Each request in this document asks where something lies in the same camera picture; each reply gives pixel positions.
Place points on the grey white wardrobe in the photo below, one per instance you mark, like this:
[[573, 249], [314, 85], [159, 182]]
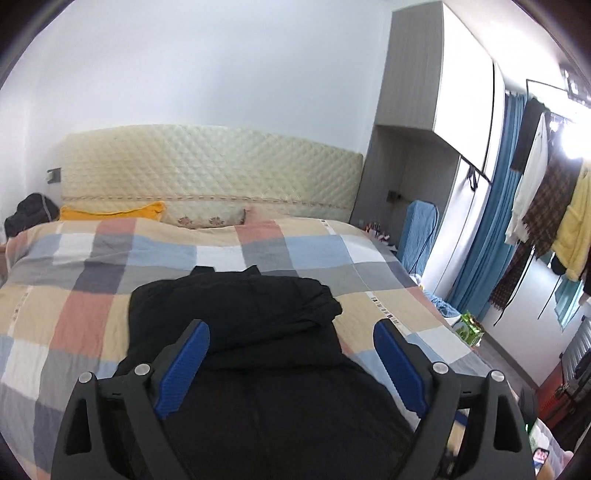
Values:
[[436, 135]]

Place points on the blue curtain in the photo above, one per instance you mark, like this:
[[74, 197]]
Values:
[[490, 255]]

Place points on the blue folded board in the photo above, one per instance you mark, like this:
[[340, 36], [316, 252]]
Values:
[[418, 236]]

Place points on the yellow hanging jacket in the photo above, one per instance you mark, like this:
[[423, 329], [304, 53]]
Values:
[[572, 244]]

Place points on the green gift bag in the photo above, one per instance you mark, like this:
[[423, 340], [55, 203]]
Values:
[[469, 329]]

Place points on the grey wall socket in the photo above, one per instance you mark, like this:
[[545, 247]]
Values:
[[53, 176]]

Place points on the black padded jacket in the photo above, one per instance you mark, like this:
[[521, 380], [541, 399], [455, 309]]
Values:
[[275, 397]]

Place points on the cream quilted headboard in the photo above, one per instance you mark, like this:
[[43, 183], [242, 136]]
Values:
[[128, 167]]

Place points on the white hanging shirt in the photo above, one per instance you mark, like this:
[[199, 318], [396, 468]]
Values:
[[534, 172]]

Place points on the brown plaid hanging garment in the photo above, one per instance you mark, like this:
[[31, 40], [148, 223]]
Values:
[[542, 220]]

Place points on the black clothes pile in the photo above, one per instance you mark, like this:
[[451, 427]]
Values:
[[35, 209]]

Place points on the floral cream pillow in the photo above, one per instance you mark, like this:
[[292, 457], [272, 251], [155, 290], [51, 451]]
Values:
[[195, 215]]

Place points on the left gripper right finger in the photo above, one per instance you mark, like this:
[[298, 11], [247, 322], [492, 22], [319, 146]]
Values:
[[495, 443]]

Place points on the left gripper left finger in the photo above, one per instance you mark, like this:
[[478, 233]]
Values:
[[112, 427]]

